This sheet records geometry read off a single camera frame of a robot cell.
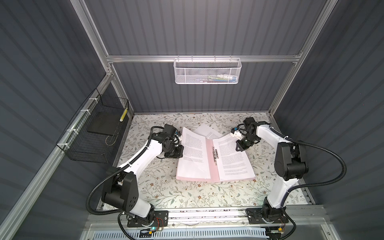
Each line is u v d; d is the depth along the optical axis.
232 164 0.92
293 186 0.55
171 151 0.72
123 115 0.81
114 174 0.42
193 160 0.89
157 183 0.85
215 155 0.96
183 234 0.77
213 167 0.91
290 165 0.51
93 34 0.77
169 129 0.69
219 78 0.92
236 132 0.89
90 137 0.72
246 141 0.81
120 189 0.44
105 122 0.77
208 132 1.08
